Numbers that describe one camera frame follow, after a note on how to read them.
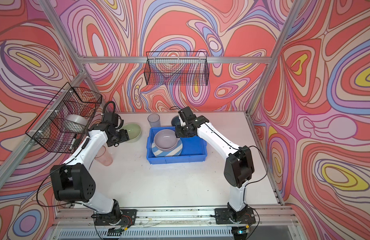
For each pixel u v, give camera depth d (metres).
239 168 0.47
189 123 0.64
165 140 0.96
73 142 0.72
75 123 0.70
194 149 0.96
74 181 0.44
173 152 0.93
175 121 1.07
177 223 0.72
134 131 1.07
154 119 1.03
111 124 0.67
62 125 0.75
